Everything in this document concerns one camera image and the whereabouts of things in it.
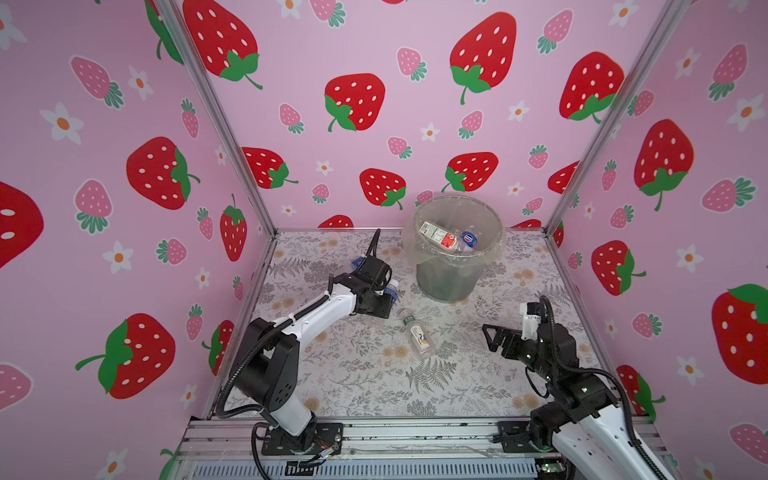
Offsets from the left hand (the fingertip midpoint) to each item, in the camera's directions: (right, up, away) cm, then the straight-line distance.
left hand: (385, 306), depth 88 cm
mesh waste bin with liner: (+21, +9, 0) cm, 23 cm away
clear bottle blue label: (+2, +4, 0) cm, 5 cm away
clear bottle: (+16, +21, -2) cm, 27 cm away
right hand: (+29, -4, -11) cm, 32 cm away
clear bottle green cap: (+11, -9, -3) cm, 14 cm away
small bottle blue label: (+26, +21, +3) cm, 34 cm away
